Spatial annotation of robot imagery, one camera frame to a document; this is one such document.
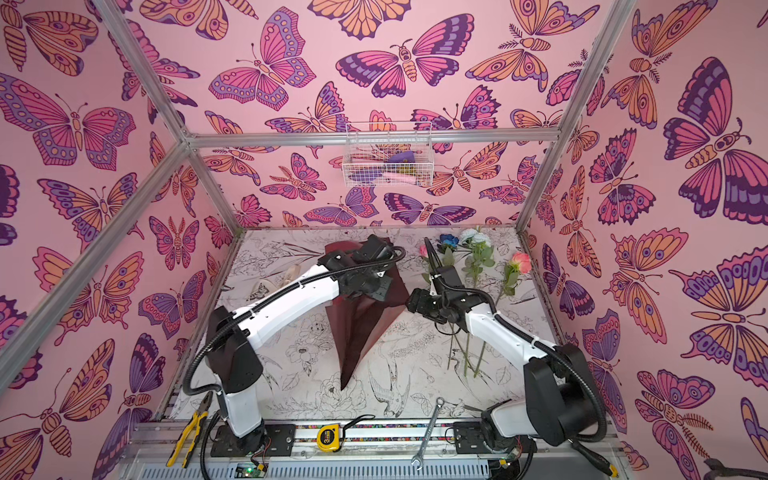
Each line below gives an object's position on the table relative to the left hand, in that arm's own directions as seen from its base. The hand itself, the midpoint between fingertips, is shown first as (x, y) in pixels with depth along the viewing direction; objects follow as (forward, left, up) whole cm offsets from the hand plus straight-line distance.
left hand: (386, 283), depth 82 cm
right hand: (-1, -8, -7) cm, 11 cm away
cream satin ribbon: (+11, +44, -18) cm, 49 cm away
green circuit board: (-41, +33, -21) cm, 56 cm away
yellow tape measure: (-34, +14, -16) cm, 40 cm away
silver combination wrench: (-38, -8, -17) cm, 43 cm away
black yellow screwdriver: (-39, -48, -16) cm, 64 cm away
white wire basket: (+39, -2, +15) cm, 42 cm away
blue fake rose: (+27, -22, -14) cm, 38 cm away
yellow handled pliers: (-31, +49, -17) cm, 60 cm away
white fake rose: (+27, -32, -15) cm, 45 cm away
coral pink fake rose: (+18, -46, -14) cm, 51 cm away
